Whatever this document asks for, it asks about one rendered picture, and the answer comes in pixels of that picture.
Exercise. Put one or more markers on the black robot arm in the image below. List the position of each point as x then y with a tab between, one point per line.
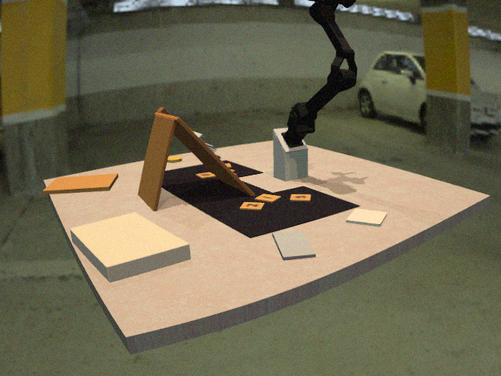
302	117

